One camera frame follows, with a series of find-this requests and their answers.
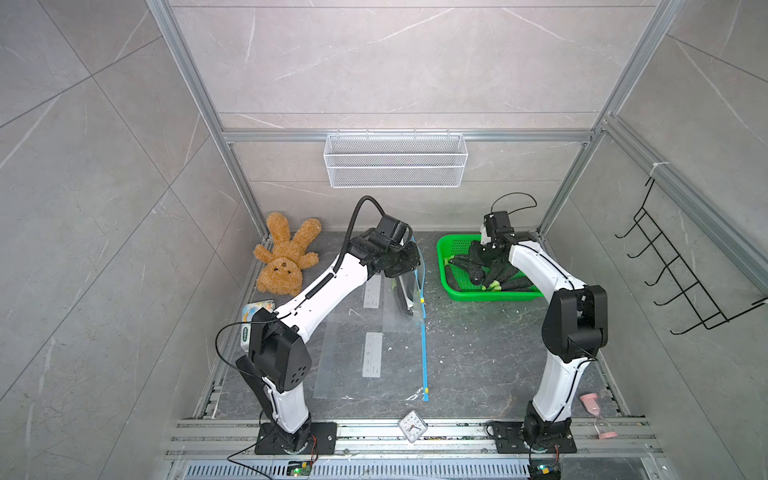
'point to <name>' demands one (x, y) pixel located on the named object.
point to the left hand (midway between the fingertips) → (426, 258)
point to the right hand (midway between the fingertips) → (475, 256)
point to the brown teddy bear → (282, 270)
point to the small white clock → (412, 426)
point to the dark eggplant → (406, 286)
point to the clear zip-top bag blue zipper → (411, 343)
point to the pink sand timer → (603, 429)
